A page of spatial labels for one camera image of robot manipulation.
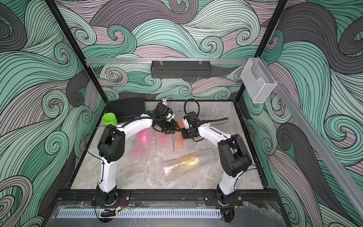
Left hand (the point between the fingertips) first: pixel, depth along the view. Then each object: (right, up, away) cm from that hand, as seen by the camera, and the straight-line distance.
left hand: (179, 129), depth 89 cm
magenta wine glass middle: (-10, -6, 0) cm, 12 cm away
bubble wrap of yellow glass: (+16, -18, -10) cm, 26 cm away
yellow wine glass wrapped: (+6, -18, -11) cm, 22 cm away
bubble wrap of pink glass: (-22, -16, -6) cm, 28 cm away
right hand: (+2, -4, +3) cm, 6 cm away
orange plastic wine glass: (0, -8, -2) cm, 8 cm away
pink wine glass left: (-22, -6, 0) cm, 23 cm away
